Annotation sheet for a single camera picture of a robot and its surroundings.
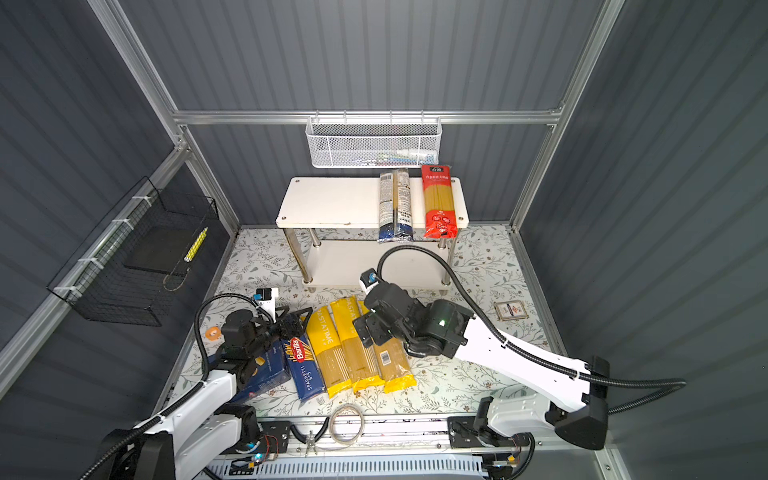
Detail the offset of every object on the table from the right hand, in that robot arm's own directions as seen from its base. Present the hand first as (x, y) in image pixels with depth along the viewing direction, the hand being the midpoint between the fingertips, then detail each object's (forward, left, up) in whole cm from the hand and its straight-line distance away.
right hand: (374, 316), depth 68 cm
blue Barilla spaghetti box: (-4, +21, -21) cm, 30 cm away
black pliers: (-21, +17, -24) cm, 36 cm away
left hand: (+9, +23, -12) cm, 28 cm away
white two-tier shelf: (+31, +18, +8) cm, 37 cm away
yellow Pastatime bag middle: (-2, +6, -22) cm, 23 cm away
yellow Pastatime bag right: (-2, -4, -22) cm, 23 cm away
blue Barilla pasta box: (-6, +29, -17) cm, 34 cm away
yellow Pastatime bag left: (+2, +16, -21) cm, 27 cm away
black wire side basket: (+12, +60, +5) cm, 62 cm away
